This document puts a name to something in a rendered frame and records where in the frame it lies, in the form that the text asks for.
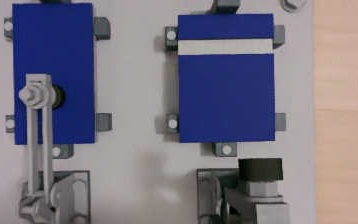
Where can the blue rectangular block with white stripe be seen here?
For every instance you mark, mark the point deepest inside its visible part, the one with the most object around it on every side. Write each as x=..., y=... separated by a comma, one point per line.
x=226, y=78

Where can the blue rectangular plate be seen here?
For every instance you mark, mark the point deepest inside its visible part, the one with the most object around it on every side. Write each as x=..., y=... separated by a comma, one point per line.
x=57, y=39

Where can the grey metal plate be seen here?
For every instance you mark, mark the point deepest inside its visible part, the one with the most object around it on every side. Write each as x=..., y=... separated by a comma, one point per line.
x=139, y=173

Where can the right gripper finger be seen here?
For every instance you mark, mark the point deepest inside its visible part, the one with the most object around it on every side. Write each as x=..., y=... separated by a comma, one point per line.
x=215, y=219

